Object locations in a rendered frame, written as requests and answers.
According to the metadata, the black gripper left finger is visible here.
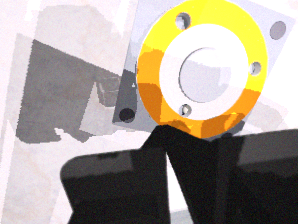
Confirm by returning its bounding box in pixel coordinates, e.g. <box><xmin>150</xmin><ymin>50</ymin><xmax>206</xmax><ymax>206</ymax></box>
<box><xmin>60</xmin><ymin>125</ymin><xmax>171</xmax><ymax>224</ymax></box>

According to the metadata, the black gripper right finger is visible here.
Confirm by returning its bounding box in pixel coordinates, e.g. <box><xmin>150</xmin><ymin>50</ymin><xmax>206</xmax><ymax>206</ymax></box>
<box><xmin>162</xmin><ymin>124</ymin><xmax>298</xmax><ymax>224</ymax></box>

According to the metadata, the yellow round plate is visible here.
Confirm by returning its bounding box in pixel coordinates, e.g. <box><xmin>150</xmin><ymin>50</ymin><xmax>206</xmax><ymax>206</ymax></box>
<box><xmin>136</xmin><ymin>0</ymin><xmax>268</xmax><ymax>138</ymax></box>

